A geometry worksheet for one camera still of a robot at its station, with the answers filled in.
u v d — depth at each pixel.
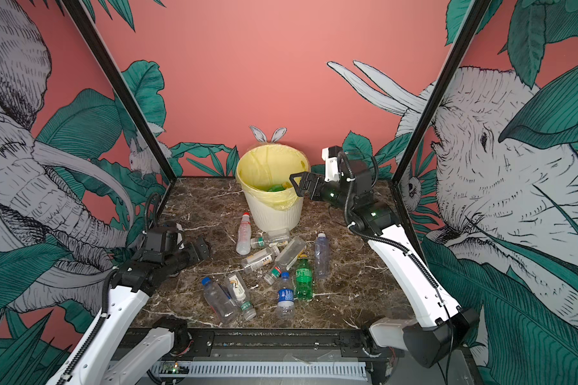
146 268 0.52
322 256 0.91
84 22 0.71
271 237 0.98
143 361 0.53
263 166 0.98
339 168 0.58
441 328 0.37
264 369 0.70
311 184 0.57
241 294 0.80
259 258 0.89
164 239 0.57
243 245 0.91
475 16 0.70
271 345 0.76
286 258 0.91
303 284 0.82
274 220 1.01
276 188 1.04
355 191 0.48
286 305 0.80
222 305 0.81
